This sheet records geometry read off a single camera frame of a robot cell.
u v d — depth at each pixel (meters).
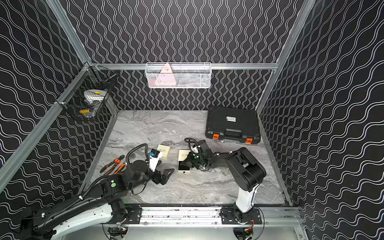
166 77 0.89
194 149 0.90
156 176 0.64
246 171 0.46
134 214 0.76
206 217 0.76
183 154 0.93
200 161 0.76
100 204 0.50
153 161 0.63
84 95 0.82
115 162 0.92
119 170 0.90
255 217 0.74
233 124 1.05
